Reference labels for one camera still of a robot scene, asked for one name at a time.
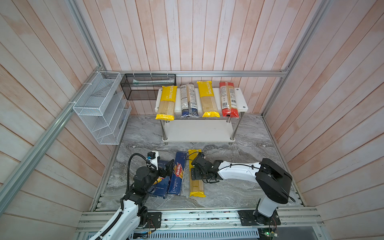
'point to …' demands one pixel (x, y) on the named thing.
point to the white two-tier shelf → (219, 131)
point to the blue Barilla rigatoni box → (161, 186)
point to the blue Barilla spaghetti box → (177, 174)
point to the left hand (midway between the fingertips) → (167, 161)
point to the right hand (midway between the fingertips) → (197, 173)
